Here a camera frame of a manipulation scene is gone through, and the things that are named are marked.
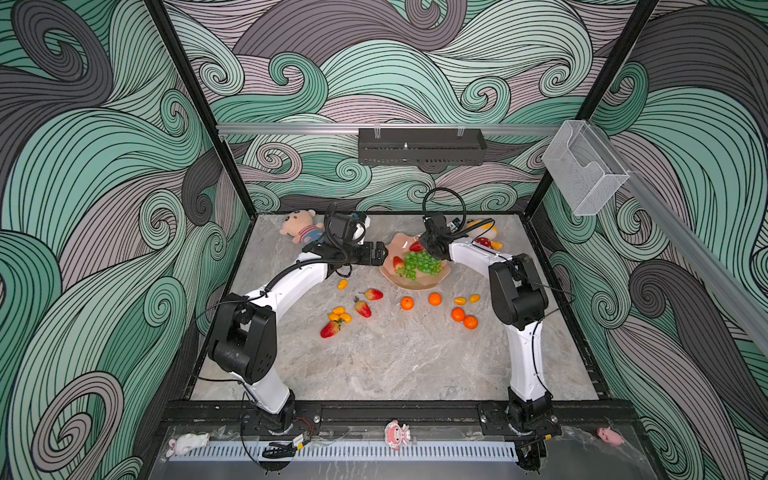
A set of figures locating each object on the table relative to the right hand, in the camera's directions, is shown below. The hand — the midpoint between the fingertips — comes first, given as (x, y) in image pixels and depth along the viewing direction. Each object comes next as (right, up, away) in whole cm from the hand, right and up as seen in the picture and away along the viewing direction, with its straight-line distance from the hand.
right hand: (426, 237), depth 104 cm
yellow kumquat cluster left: (-31, -24, -14) cm, 42 cm away
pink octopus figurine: (-13, -46, -36) cm, 60 cm away
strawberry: (-11, -9, -3) cm, 14 cm away
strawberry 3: (-19, -18, -10) cm, 28 cm away
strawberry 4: (-22, -23, -12) cm, 34 cm away
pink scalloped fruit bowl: (-9, -3, +2) cm, 10 cm away
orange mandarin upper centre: (-8, -21, -12) cm, 25 cm away
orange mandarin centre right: (+1, -20, -11) cm, 23 cm away
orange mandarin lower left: (+8, -24, -14) cm, 29 cm away
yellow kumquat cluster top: (-30, -23, -12) cm, 39 cm away
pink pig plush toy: (-46, +5, +3) cm, 47 cm away
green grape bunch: (-4, -8, -4) cm, 10 cm away
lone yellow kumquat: (-29, -16, -7) cm, 34 cm away
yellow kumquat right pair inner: (+10, -21, -9) cm, 25 cm away
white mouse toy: (-63, -48, -36) cm, 87 cm away
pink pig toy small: (+38, -47, -36) cm, 70 cm away
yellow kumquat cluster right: (-27, -25, -14) cm, 39 cm away
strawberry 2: (-4, -3, -2) cm, 5 cm away
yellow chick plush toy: (+22, +1, +3) cm, 22 cm away
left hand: (-18, -3, -17) cm, 25 cm away
